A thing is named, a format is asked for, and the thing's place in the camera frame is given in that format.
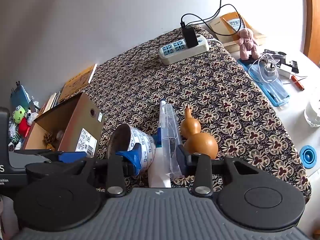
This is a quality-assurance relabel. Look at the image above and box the white power strip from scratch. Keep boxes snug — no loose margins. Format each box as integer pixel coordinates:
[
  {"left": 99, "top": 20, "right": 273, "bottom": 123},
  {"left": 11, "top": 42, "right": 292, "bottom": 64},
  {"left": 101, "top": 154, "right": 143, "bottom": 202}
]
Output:
[{"left": 159, "top": 34, "right": 209, "bottom": 65}]

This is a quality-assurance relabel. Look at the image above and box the clear glass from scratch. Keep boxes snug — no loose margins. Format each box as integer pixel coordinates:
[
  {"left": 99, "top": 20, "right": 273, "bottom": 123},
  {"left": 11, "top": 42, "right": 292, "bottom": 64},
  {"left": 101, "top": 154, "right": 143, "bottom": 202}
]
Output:
[{"left": 303, "top": 93, "right": 320, "bottom": 128}]

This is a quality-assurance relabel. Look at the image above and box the white bottle with blue cap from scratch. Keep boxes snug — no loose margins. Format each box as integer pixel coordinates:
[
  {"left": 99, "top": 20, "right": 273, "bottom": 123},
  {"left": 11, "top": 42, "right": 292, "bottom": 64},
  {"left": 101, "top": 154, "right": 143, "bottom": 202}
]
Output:
[{"left": 149, "top": 134, "right": 172, "bottom": 188}]

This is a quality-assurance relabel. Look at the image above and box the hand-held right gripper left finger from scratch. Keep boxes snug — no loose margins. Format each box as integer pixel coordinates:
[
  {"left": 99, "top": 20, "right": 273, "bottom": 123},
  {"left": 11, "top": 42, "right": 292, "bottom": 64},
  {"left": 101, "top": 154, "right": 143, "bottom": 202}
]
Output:
[{"left": 65, "top": 142, "right": 143, "bottom": 198}]

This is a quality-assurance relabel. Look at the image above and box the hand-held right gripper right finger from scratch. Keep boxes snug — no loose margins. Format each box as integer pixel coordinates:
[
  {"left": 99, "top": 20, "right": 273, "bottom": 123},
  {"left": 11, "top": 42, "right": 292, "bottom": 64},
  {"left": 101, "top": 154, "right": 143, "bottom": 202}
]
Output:
[{"left": 176, "top": 144, "right": 260, "bottom": 197}]

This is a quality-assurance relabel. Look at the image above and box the blue clipboard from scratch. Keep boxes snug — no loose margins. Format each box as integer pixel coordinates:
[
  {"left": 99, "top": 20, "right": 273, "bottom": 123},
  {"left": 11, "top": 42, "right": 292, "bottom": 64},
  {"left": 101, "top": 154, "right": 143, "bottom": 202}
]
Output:
[{"left": 10, "top": 80, "right": 32, "bottom": 109}]

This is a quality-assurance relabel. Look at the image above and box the brown cardboard box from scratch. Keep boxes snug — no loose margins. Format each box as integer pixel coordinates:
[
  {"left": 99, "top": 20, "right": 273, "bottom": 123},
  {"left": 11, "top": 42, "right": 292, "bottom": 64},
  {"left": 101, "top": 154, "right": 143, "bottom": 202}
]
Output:
[{"left": 22, "top": 92, "right": 105, "bottom": 155}]

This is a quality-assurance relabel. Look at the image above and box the blue patterned paper cup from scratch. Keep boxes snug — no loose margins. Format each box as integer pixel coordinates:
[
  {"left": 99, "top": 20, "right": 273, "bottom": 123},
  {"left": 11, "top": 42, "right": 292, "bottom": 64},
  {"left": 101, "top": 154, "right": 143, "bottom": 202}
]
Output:
[{"left": 109, "top": 123, "right": 157, "bottom": 178}]

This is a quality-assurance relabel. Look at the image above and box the green frog plush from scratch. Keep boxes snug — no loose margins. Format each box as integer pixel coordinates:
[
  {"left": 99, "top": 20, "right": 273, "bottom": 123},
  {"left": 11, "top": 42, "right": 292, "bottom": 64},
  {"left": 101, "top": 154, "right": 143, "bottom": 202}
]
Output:
[{"left": 10, "top": 104, "right": 28, "bottom": 125}]

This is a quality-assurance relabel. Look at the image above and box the blue plastic pouch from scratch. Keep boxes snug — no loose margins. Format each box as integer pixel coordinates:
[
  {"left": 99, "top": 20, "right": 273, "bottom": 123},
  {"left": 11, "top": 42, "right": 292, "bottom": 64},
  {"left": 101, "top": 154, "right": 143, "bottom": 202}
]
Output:
[{"left": 237, "top": 58, "right": 291, "bottom": 107}]

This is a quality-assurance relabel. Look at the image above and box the clear plastic case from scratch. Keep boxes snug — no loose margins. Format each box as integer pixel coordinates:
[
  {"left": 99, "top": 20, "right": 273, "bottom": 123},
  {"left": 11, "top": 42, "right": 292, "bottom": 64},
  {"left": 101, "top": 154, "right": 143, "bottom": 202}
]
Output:
[{"left": 162, "top": 103, "right": 186, "bottom": 178}]

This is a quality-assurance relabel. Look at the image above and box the wooden door frame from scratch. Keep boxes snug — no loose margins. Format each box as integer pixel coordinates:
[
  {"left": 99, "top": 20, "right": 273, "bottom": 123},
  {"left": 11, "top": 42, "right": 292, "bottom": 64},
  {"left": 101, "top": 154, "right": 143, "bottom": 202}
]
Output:
[{"left": 303, "top": 0, "right": 320, "bottom": 68}]

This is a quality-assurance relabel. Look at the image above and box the coiled white cable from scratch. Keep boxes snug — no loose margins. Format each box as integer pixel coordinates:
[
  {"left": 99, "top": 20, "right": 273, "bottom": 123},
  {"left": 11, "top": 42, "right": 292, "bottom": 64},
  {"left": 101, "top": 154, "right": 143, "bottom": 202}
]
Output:
[{"left": 252, "top": 53, "right": 283, "bottom": 83}]

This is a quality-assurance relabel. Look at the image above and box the row of thin books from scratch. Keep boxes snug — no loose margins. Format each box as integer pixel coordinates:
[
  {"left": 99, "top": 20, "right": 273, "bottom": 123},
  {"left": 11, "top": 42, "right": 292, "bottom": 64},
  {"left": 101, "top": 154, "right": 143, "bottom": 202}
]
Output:
[{"left": 39, "top": 92, "right": 62, "bottom": 117}]

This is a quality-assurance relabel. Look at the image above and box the pine cone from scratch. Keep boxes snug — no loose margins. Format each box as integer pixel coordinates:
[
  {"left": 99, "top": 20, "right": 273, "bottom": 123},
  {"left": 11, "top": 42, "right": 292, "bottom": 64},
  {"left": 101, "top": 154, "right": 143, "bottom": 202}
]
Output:
[{"left": 43, "top": 132, "right": 57, "bottom": 147}]

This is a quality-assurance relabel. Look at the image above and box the black device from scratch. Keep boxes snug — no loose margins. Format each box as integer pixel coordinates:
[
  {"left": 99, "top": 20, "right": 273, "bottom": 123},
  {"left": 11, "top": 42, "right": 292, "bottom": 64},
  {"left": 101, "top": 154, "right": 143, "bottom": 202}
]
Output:
[{"left": 263, "top": 49, "right": 300, "bottom": 73}]

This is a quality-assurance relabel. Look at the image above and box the pink plush bear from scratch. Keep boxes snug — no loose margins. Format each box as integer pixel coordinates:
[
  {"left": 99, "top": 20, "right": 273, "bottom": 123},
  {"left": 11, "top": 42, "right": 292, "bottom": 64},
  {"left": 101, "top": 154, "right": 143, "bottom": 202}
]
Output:
[{"left": 237, "top": 28, "right": 259, "bottom": 61}]

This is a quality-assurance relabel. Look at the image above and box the blue round plastic cap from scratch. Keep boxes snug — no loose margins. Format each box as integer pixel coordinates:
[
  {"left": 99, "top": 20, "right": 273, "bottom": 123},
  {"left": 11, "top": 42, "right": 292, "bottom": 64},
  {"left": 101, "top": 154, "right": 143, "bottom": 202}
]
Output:
[{"left": 299, "top": 144, "right": 318, "bottom": 170}]

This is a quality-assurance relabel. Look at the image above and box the brown gourd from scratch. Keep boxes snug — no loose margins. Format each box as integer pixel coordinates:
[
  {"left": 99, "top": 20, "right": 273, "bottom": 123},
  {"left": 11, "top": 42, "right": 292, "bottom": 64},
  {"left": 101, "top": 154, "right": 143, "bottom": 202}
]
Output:
[{"left": 179, "top": 105, "right": 219, "bottom": 160}]

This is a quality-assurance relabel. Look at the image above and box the white plush toy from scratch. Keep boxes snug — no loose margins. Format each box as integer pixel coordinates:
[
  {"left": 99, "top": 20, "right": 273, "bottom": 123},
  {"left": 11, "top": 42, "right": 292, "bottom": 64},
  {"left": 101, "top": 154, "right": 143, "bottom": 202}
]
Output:
[{"left": 26, "top": 108, "right": 40, "bottom": 126}]

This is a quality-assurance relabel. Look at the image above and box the floral tablecloth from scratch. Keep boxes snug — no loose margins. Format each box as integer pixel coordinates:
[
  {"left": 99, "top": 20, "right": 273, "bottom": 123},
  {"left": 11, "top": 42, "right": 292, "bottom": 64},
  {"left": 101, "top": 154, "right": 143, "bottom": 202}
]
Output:
[{"left": 84, "top": 25, "right": 312, "bottom": 198}]

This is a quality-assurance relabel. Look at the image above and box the white adapter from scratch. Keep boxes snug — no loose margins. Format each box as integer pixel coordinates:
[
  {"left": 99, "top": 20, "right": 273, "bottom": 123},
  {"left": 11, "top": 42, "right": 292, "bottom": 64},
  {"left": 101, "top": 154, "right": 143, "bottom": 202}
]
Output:
[{"left": 277, "top": 63, "right": 293, "bottom": 78}]

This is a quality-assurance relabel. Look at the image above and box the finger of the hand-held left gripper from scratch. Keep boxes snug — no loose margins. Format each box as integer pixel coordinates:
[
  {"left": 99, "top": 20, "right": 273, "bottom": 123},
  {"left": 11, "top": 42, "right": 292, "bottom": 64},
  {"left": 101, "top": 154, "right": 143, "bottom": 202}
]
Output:
[{"left": 32, "top": 149, "right": 87, "bottom": 166}]

